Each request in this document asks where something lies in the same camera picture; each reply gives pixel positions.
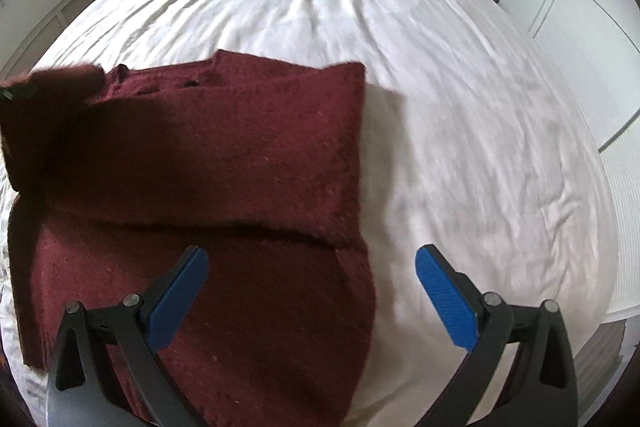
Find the dark red knit sweater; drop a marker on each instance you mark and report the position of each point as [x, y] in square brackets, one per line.
[256, 161]

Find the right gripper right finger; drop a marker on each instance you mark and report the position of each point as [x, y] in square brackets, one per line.
[541, 388]

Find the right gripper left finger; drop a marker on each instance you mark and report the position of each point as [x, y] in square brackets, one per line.
[83, 389]

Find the white bed sheet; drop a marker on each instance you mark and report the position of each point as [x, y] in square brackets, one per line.
[471, 140]

